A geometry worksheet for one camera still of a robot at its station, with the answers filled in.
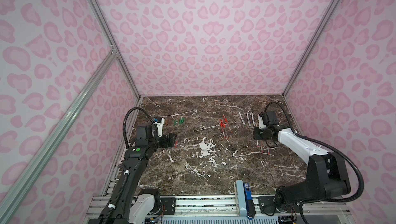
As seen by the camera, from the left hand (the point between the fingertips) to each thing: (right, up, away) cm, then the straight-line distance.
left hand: (169, 132), depth 80 cm
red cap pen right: (+32, -4, +18) cm, 37 cm away
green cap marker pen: (+52, +5, +26) cm, 58 cm away
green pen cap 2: (+2, +4, +24) cm, 25 cm away
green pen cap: (-1, +4, +26) cm, 26 cm away
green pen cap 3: (+4, +5, +26) cm, 27 cm away
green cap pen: (+44, +5, +27) cm, 52 cm away
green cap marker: (+49, +5, +27) cm, 56 cm away
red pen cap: (+1, -10, +15) cm, 18 cm away
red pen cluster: (+53, -13, +11) cm, 55 cm away
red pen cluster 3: (+33, +4, +24) cm, 41 cm away
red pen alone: (+56, -13, +11) cm, 58 cm away
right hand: (+49, -2, +10) cm, 50 cm away
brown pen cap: (-7, +3, +24) cm, 25 cm away
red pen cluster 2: (+31, +1, +24) cm, 39 cm away
